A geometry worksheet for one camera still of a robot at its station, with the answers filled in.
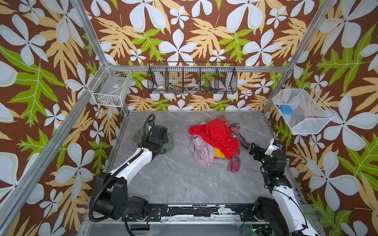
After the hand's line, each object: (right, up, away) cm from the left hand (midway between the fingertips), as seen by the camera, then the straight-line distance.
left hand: (155, 133), depth 88 cm
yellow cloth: (+39, -13, +3) cm, 41 cm away
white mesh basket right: (+86, +11, -9) cm, 87 cm away
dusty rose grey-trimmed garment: (+49, -20, +3) cm, 52 cm away
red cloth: (+38, -1, +1) cm, 38 cm away
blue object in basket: (+79, +14, -2) cm, 80 cm away
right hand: (+59, -7, -6) cm, 60 cm away
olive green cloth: (+6, -10, +8) cm, 14 cm away
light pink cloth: (+29, -13, +5) cm, 32 cm away
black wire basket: (+24, +37, +11) cm, 46 cm away
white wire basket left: (-26, +28, -3) cm, 38 cm away
